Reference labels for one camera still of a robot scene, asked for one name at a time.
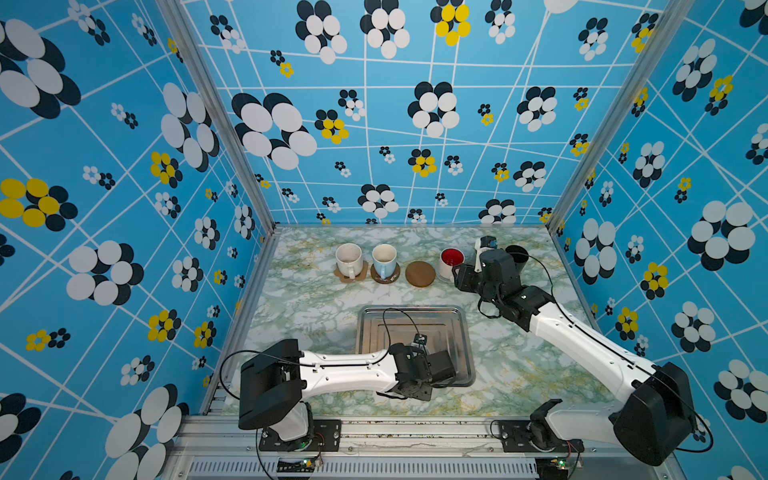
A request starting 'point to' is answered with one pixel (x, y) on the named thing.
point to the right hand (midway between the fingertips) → (460, 269)
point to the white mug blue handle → (385, 259)
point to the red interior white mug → (449, 258)
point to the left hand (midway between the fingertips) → (425, 390)
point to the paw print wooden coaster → (346, 279)
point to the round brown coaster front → (394, 276)
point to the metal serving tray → (442, 327)
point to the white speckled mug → (349, 259)
